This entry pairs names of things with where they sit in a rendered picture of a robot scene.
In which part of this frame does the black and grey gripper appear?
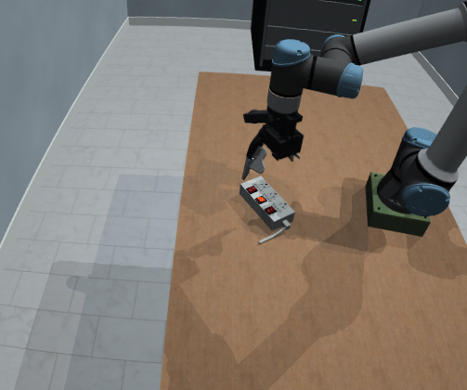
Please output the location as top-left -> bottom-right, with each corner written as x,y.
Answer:
242,105 -> 304,180

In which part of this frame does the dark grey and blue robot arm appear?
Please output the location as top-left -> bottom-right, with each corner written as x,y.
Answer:
267,1 -> 467,216

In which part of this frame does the white power strip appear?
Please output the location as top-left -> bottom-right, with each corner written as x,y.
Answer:
240,176 -> 295,244

